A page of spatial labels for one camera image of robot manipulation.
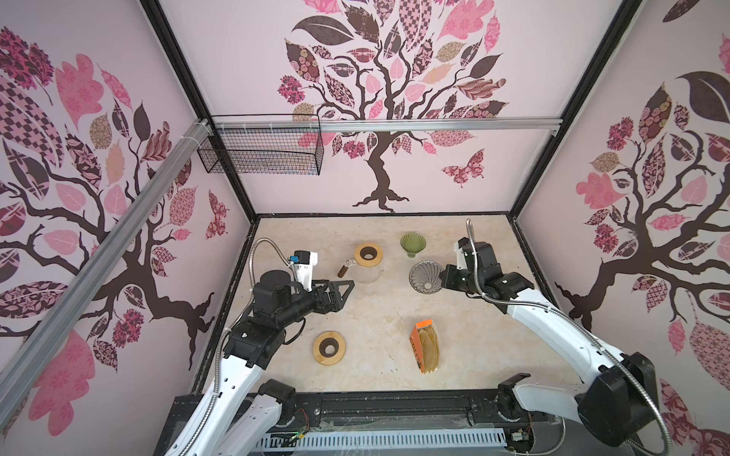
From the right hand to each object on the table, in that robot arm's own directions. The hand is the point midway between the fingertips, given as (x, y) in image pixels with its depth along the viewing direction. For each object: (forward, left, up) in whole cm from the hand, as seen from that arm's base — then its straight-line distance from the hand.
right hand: (441, 270), depth 82 cm
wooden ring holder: (-17, +34, -17) cm, 42 cm away
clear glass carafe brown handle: (+9, +24, -16) cm, 30 cm away
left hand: (-11, +28, +8) cm, 31 cm away
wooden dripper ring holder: (+12, +22, -7) cm, 26 cm away
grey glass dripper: (+1, +4, -5) cm, 7 cm away
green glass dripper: (+21, +5, -13) cm, 25 cm away
